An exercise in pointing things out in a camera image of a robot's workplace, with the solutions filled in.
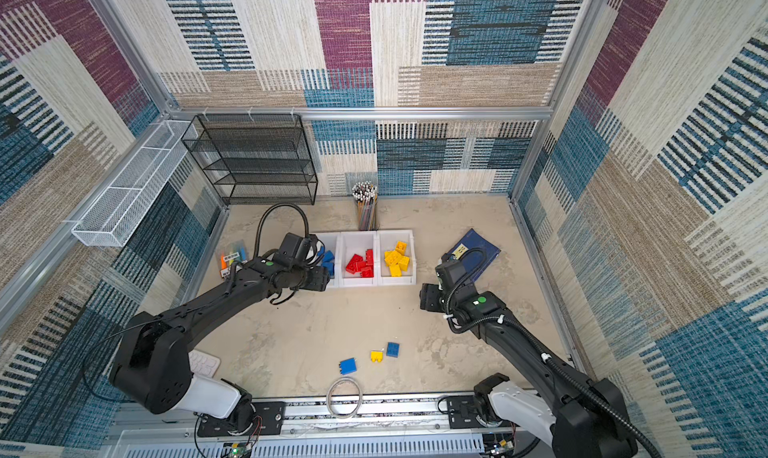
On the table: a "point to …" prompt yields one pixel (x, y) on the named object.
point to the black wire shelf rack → (255, 158)
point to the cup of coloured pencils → (366, 194)
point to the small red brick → (367, 273)
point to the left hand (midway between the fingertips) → (320, 274)
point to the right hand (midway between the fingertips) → (431, 300)
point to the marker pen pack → (238, 254)
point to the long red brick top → (354, 265)
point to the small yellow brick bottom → (377, 356)
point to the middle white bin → (352, 243)
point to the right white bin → (386, 240)
